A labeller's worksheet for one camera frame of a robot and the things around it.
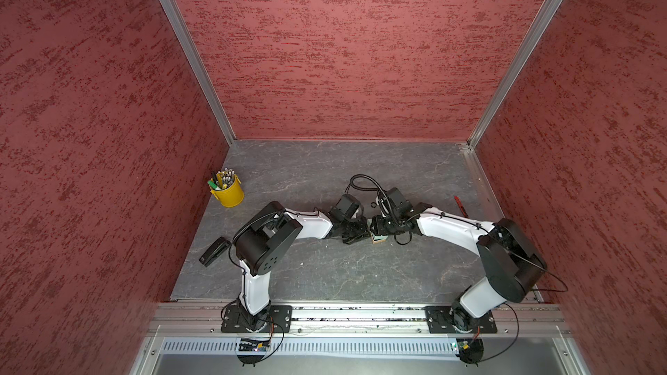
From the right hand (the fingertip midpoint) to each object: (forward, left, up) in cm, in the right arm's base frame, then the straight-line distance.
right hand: (375, 233), depth 90 cm
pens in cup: (+14, +53, +15) cm, 57 cm away
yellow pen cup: (+12, +52, +7) cm, 54 cm away
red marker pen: (+12, -35, -4) cm, 38 cm away
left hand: (-2, +1, -1) cm, 2 cm away
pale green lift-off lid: (-4, 0, +5) cm, 6 cm away
